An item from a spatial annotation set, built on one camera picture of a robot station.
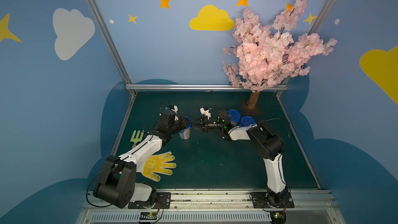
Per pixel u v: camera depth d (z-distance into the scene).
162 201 0.74
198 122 0.84
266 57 0.71
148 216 0.73
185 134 0.91
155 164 0.86
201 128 0.84
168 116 0.66
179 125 0.75
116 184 0.41
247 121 0.89
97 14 0.78
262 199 0.75
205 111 0.89
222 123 0.79
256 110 1.12
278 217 0.73
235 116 0.93
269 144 0.56
